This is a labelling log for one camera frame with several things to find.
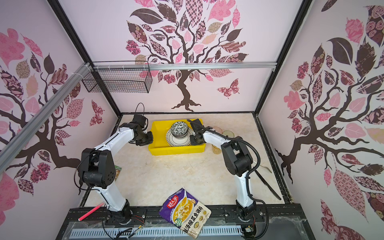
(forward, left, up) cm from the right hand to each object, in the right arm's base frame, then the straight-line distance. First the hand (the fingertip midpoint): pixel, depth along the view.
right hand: (194, 138), depth 100 cm
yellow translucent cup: (-10, -14, +1) cm, 17 cm away
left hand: (-6, +27, +5) cm, 28 cm away
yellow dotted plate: (-3, +12, +1) cm, 12 cm away
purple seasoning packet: (-43, +5, -2) cm, 43 cm away
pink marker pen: (-43, +53, -3) cm, 69 cm away
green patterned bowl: (+5, +10, +4) cm, 12 cm away
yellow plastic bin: (-5, +23, -1) cm, 24 cm away
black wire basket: (+29, +39, +30) cm, 58 cm away
